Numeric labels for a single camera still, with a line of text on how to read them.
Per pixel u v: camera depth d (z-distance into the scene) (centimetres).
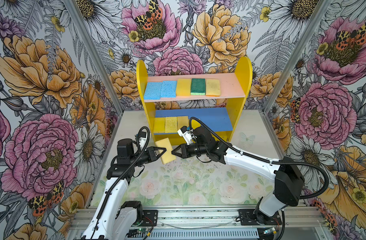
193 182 86
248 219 74
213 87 73
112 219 45
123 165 58
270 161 46
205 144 61
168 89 73
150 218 73
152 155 66
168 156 72
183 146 69
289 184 43
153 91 72
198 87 74
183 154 66
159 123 94
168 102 120
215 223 74
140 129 65
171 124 94
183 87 72
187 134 70
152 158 65
